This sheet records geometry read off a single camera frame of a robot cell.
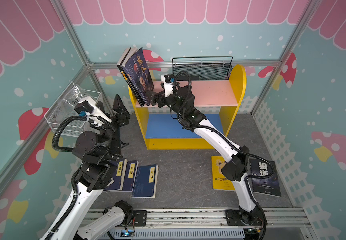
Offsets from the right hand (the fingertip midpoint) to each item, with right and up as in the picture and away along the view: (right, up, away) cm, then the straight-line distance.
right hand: (152, 87), depth 68 cm
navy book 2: (-22, -47, +17) cm, 55 cm away
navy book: (-16, -47, +19) cm, 53 cm away
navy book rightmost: (-7, -50, +16) cm, 52 cm away
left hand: (-11, -10, -17) cm, 23 cm away
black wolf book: (+63, -52, +15) cm, 83 cm away
